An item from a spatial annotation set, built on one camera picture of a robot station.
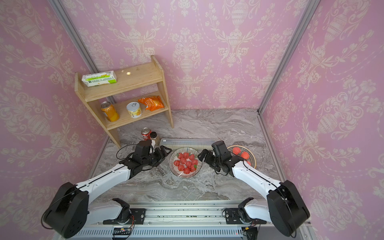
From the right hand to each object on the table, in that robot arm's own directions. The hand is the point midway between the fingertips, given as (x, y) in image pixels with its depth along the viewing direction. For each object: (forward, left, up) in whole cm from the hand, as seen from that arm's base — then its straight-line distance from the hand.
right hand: (203, 159), depth 85 cm
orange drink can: (+20, +49, +22) cm, 57 cm away
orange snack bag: (+29, +29, +18) cm, 45 cm away
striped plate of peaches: (+3, -26, -3) cm, 27 cm away
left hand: (+3, +18, +2) cm, 19 cm away
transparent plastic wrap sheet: (+1, +11, -6) cm, 12 cm away
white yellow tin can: (+24, +38, +19) cm, 49 cm away
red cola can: (+19, +35, +3) cm, 40 cm away
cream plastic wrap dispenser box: (+12, +2, -3) cm, 13 cm away
